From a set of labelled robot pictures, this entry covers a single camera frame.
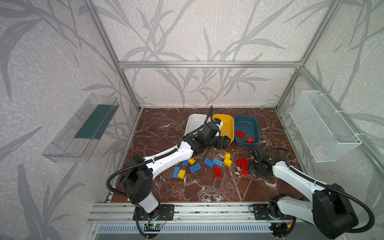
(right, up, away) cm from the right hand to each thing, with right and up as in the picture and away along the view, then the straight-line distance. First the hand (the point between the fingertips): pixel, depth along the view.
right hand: (252, 163), depth 89 cm
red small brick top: (+2, +13, +11) cm, 17 cm away
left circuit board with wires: (-54, -24, -18) cm, 62 cm away
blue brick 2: (-26, 0, +2) cm, 26 cm away
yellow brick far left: (-42, -5, -4) cm, 42 cm away
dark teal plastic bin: (+2, +18, +17) cm, 25 cm away
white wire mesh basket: (+24, +20, -26) cm, 41 cm away
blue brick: (-40, +1, 0) cm, 40 cm away
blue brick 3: (-20, 0, +3) cm, 20 cm away
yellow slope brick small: (-36, +1, 0) cm, 36 cm away
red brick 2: (-5, -3, -2) cm, 6 cm away
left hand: (-17, +18, -9) cm, 26 cm away
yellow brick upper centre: (-14, +4, +5) cm, 15 cm away
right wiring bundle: (+8, -25, -19) cm, 33 cm away
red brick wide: (-6, 0, +2) cm, 7 cm away
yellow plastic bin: (-11, +20, +19) cm, 30 cm away
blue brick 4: (-34, -2, 0) cm, 34 cm away
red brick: (-4, +17, +14) cm, 22 cm away
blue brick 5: (-45, -4, -3) cm, 46 cm away
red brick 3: (-21, -4, -3) cm, 22 cm away
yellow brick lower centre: (-15, +1, 0) cm, 15 cm away
